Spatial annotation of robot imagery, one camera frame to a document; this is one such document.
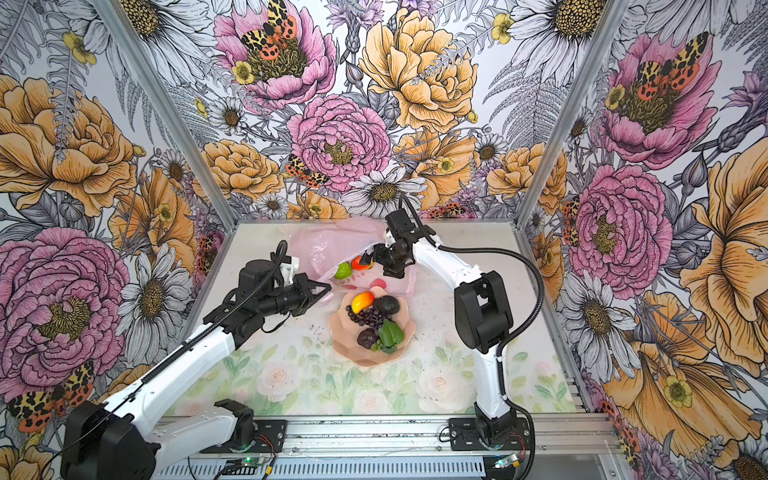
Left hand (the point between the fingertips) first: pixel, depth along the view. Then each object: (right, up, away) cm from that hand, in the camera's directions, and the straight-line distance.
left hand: (331, 294), depth 77 cm
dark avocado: (+14, -5, +12) cm, 19 cm away
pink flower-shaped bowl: (+1, -13, +14) cm, 19 cm away
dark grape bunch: (+9, -9, +14) cm, 19 cm away
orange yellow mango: (+7, -4, +13) cm, 15 cm away
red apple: (+3, +6, +27) cm, 28 cm away
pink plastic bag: (-3, +12, +10) cm, 16 cm away
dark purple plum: (+9, -13, +8) cm, 17 cm away
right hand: (+9, +4, +13) cm, 17 cm away
